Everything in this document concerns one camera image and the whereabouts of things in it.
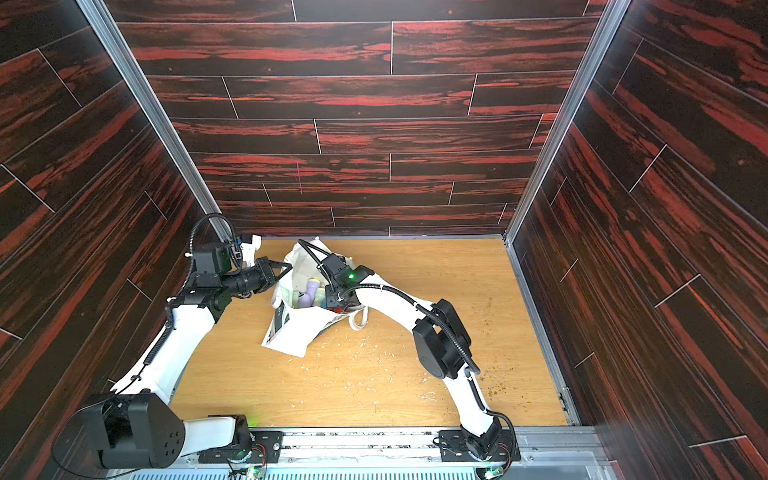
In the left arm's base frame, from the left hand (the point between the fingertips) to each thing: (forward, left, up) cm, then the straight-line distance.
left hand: (292, 266), depth 78 cm
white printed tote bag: (-13, 0, -10) cm, 16 cm away
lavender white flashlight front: (+2, +1, -20) cm, 20 cm away
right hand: (+3, -11, -17) cm, 20 cm away
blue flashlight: (+4, -3, -21) cm, 21 cm away
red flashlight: (-7, -11, -10) cm, 16 cm away
